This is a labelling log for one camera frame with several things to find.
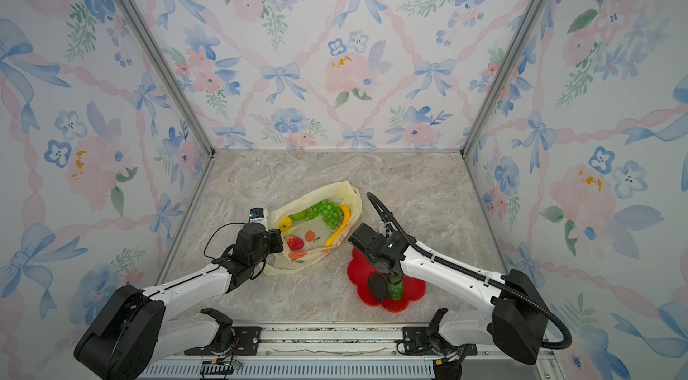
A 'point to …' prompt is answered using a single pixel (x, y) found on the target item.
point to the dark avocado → (378, 285)
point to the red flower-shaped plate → (361, 267)
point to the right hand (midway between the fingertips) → (385, 250)
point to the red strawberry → (295, 243)
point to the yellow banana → (347, 218)
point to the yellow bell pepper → (285, 224)
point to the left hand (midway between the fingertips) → (283, 229)
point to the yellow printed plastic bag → (313, 222)
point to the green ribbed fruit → (395, 287)
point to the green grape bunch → (331, 211)
